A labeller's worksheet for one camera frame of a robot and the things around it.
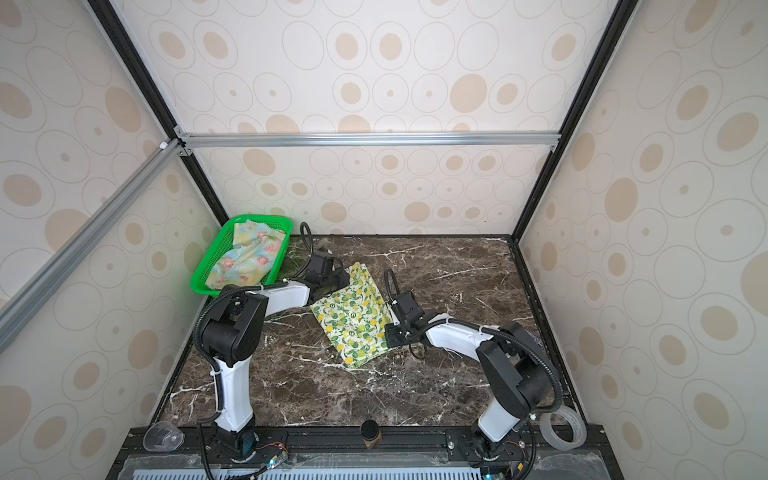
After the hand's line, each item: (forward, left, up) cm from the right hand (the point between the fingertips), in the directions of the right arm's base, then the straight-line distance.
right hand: (391, 334), depth 91 cm
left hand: (+21, +11, +6) cm, 25 cm away
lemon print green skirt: (+6, +11, 0) cm, 13 cm away
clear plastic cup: (-27, +57, 0) cm, 63 cm away
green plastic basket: (+34, +61, +6) cm, 70 cm away
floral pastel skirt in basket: (+30, +52, +1) cm, 60 cm away
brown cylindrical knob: (-28, +5, +9) cm, 30 cm away
